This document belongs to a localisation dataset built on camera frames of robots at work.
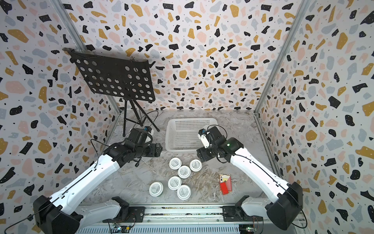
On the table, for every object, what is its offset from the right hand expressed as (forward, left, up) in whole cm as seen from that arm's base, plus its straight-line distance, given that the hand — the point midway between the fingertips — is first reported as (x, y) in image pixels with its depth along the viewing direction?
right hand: (202, 152), depth 77 cm
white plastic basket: (+24, +15, -17) cm, 33 cm away
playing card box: (-7, -15, -17) cm, 24 cm away
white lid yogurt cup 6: (-16, +24, -11) cm, 31 cm away
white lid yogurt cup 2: (-6, +10, -12) cm, 17 cm away
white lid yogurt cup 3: (-2, +4, -12) cm, 13 cm away
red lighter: (-14, -12, -16) cm, 25 cm away
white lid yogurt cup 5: (-17, +10, -11) cm, 22 cm away
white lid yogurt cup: (-1, +16, -11) cm, 20 cm away
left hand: (+2, +24, +1) cm, 24 cm away
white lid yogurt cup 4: (-12, +15, -12) cm, 23 cm away
